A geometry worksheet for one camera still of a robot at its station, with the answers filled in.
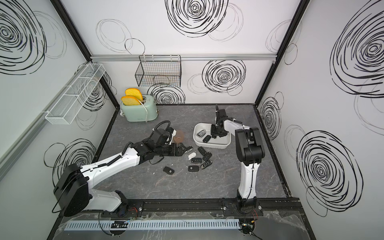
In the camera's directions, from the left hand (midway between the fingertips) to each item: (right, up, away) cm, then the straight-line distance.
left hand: (181, 149), depth 80 cm
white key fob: (+6, -6, +11) cm, 14 cm away
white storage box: (+13, +3, +19) cm, 23 cm away
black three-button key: (+8, -8, +8) cm, 14 cm away
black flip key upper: (+12, -3, +13) cm, 18 cm away
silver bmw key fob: (+12, +6, +22) cm, 25 cm away
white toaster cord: (-47, +20, +28) cm, 58 cm away
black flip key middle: (+15, -7, +10) cm, 19 cm away
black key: (+15, +3, +18) cm, 24 cm away
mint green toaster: (-31, +21, +19) cm, 42 cm away
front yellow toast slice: (-35, +29, +16) cm, 48 cm away
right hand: (+21, +8, +22) cm, 31 cm away
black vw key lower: (+7, -12, +6) cm, 15 cm away
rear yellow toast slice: (-34, +34, +19) cm, 51 cm away
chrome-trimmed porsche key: (+14, -10, +6) cm, 18 cm away
